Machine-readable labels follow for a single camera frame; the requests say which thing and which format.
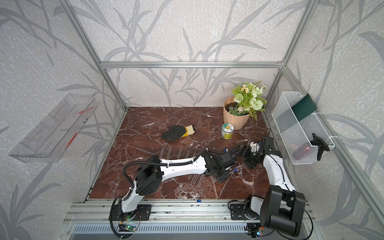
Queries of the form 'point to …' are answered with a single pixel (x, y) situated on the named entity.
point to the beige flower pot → (239, 122)
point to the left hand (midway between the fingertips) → (224, 176)
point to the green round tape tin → (227, 129)
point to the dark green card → (304, 107)
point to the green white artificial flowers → (249, 99)
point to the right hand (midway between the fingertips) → (238, 155)
